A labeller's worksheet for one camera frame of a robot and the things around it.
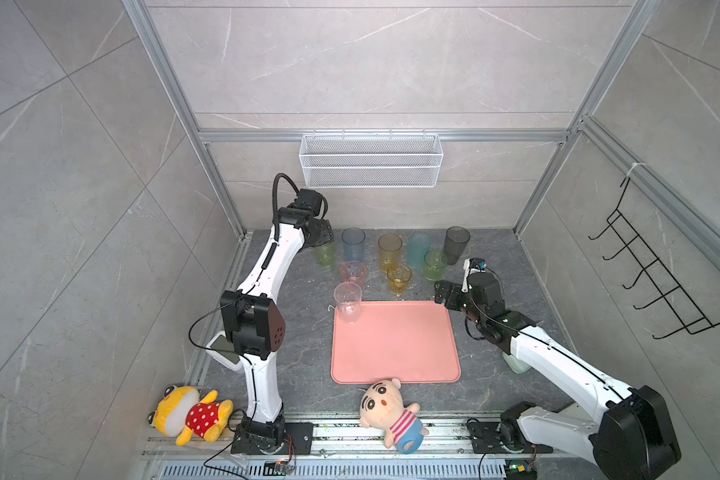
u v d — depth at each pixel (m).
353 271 1.04
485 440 0.73
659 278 0.68
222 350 0.53
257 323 0.51
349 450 0.73
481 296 0.62
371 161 1.01
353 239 1.01
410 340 0.90
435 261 1.05
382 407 0.71
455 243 1.01
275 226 0.60
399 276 1.02
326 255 1.07
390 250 0.98
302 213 0.63
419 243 1.07
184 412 0.72
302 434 0.73
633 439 0.39
